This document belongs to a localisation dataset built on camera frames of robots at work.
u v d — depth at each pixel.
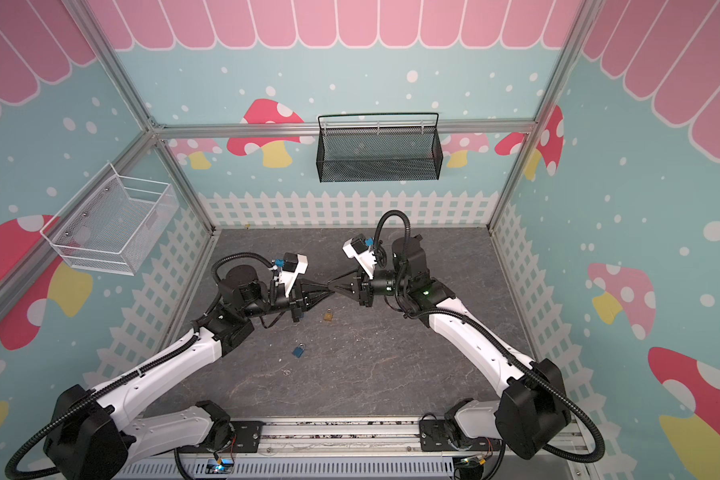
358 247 0.60
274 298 0.61
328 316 0.96
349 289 0.65
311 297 0.66
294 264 0.59
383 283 0.62
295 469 1.58
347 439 0.76
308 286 0.66
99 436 0.39
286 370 0.85
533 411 0.40
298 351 0.89
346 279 0.65
